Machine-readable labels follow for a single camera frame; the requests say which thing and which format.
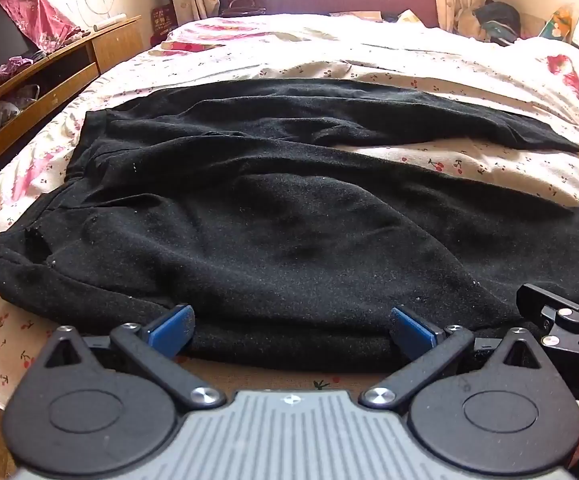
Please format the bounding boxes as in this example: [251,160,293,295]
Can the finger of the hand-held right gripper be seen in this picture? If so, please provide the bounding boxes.
[517,284,579,346]

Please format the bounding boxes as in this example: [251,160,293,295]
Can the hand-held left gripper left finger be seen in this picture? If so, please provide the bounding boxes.
[44,304,227,409]

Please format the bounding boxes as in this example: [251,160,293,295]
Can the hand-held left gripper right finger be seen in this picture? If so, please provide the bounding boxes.
[360,307,545,409]

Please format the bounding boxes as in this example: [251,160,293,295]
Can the black pants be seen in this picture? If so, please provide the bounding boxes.
[0,78,579,373]

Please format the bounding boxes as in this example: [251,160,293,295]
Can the grey cloth bundle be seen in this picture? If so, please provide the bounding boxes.
[0,85,40,146]

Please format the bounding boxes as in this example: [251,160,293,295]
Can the wooden cabinet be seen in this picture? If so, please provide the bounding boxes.
[0,15,145,201]

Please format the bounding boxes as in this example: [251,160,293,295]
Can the colourful bag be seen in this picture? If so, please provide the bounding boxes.
[539,5,575,41]

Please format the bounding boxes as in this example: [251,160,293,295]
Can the floral bed blanket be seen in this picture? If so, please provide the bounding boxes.
[0,12,579,411]

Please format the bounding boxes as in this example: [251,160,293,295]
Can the pile of clothes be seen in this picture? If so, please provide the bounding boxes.
[457,0,525,46]

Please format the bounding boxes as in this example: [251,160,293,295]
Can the red box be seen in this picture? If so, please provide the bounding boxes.
[150,4,175,36]

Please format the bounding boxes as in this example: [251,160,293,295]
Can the white paper roll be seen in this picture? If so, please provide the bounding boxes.
[92,12,127,31]

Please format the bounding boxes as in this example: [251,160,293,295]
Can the dark red handbag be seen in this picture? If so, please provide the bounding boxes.
[219,0,267,17]

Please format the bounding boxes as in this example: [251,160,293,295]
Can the pink floral cloth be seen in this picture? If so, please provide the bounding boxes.
[0,0,87,101]

